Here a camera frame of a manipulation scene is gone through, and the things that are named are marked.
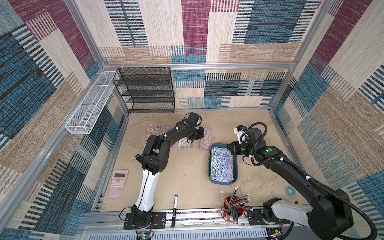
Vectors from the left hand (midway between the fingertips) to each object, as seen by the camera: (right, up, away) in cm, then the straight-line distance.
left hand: (204, 135), depth 100 cm
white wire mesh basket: (-59, +8, -30) cm, 67 cm away
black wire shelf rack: (-41, +32, +9) cm, 53 cm away
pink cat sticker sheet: (-35, +3, +9) cm, 37 cm away
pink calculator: (-49, -24, -15) cm, 57 cm away
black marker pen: (-17, -36, -24) cm, 46 cm away
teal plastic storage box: (+17, -16, -13) cm, 27 cm away
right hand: (+12, -6, -18) cm, 22 cm away
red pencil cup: (+9, -31, -33) cm, 46 cm away
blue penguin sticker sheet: (+8, -16, -12) cm, 22 cm away
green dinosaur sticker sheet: (-14, -6, 0) cm, 15 cm away
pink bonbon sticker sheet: (+1, -5, +1) cm, 5 cm away
